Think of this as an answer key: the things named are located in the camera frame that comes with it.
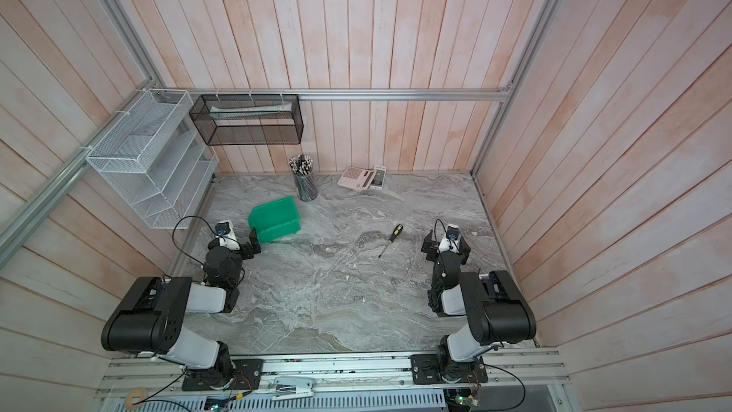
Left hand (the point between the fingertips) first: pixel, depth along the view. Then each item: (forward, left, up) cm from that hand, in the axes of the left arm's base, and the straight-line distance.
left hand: (244, 232), depth 92 cm
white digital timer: (+33, -46, -7) cm, 57 cm away
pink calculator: (+32, -36, -7) cm, 49 cm away
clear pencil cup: (+22, -18, -3) cm, 28 cm away
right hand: (0, -67, +1) cm, 67 cm away
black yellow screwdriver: (+5, -51, -8) cm, 52 cm away
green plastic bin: (+10, -6, -8) cm, 14 cm away
